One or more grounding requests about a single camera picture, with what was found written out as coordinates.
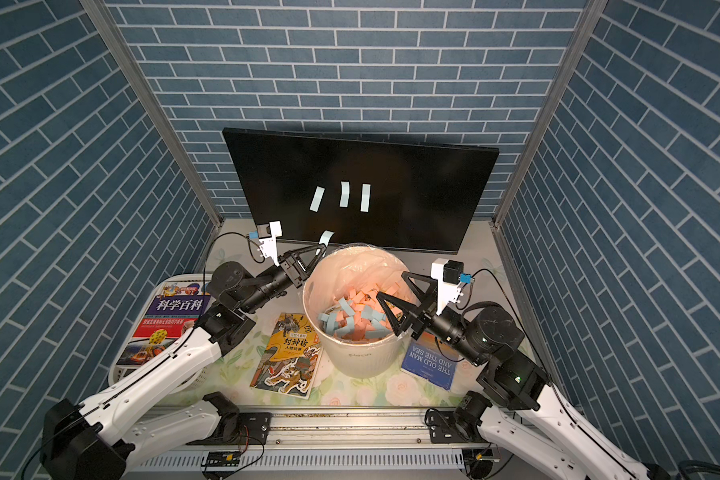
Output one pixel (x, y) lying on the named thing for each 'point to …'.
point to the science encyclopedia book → (173, 313)
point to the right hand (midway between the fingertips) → (396, 288)
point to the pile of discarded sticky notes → (358, 315)
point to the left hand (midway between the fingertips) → (332, 252)
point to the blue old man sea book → (432, 360)
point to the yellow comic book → (290, 358)
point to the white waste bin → (343, 267)
